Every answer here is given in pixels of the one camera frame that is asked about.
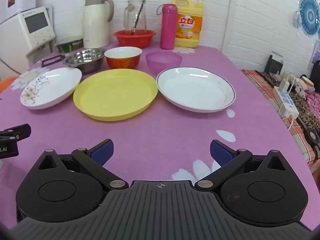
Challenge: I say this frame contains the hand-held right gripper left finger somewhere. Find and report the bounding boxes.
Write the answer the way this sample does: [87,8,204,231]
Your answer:
[37,139,129,190]

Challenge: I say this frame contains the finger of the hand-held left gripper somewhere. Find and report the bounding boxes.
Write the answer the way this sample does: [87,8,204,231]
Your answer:
[0,124,32,144]

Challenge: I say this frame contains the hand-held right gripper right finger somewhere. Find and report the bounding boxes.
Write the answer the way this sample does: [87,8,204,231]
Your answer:
[194,139,285,191]

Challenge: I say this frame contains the white floral plate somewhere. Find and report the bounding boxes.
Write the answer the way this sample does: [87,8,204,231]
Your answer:
[20,67,83,110]

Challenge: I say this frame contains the yellow plastic plate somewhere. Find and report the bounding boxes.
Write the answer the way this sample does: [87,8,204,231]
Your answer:
[73,69,158,121]

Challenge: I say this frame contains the white grey-rimmed plate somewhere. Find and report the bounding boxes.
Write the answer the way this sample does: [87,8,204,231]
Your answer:
[156,66,236,112]

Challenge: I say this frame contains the stainless steel bowl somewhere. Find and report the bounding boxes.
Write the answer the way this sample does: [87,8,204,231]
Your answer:
[63,48,106,75]

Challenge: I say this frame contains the orange plastic stool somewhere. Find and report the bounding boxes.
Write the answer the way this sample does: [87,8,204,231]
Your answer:
[0,76,19,93]

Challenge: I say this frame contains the white power strip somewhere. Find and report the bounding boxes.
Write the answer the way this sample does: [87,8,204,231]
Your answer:
[272,86,300,119]

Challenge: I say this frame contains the plaid blanket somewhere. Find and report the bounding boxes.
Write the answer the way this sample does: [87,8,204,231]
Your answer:
[241,69,320,173]

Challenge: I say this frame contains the red ceramic bowl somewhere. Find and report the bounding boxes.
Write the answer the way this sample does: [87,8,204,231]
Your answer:
[104,46,143,70]

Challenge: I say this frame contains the leopard print cloth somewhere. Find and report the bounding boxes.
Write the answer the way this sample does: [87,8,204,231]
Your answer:
[292,97,320,160]

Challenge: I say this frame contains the white charger plug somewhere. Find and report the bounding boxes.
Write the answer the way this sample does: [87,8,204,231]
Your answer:
[279,79,290,93]

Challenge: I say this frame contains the white appliance with screen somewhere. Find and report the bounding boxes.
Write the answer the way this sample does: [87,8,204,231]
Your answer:
[0,6,56,75]

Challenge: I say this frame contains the green patterned container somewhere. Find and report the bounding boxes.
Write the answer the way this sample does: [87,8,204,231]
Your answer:
[55,36,84,53]

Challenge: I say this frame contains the black small device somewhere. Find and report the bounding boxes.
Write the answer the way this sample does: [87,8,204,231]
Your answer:
[265,55,284,74]

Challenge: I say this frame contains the purple plastic bowl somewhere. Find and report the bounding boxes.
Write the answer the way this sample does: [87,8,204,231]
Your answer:
[145,51,182,72]

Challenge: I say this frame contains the small white jar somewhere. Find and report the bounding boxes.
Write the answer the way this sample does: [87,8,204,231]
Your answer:
[300,76,316,93]

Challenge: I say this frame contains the red plastic basket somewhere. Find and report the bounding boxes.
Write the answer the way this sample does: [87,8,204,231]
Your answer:
[113,29,157,49]

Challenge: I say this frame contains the cream thermos jug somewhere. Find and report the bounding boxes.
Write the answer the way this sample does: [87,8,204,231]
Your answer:
[82,0,115,49]

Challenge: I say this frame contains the yellow detergent bottle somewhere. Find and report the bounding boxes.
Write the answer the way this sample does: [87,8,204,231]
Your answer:
[172,0,207,48]

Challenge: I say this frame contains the pink insulated bottle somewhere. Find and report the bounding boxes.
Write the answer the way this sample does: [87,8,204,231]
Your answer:
[157,4,178,50]

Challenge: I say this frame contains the glass pitcher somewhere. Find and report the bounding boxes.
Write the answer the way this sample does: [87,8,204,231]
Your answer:
[123,0,147,34]

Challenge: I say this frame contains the dark long stirring spoon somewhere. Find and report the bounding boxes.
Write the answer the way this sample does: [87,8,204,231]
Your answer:
[131,0,147,35]

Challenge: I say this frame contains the black rectangular frame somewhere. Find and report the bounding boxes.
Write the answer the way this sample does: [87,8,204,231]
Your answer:
[41,54,66,67]

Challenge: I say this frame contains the blue round wall decoration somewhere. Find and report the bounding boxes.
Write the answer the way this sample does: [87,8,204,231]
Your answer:
[292,0,320,39]

